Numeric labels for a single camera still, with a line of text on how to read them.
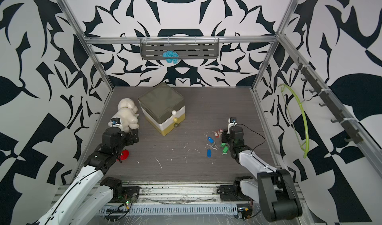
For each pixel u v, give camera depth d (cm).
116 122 69
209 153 89
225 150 89
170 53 91
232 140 69
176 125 94
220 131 96
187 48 94
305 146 64
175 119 89
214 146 91
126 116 92
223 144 91
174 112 83
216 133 96
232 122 79
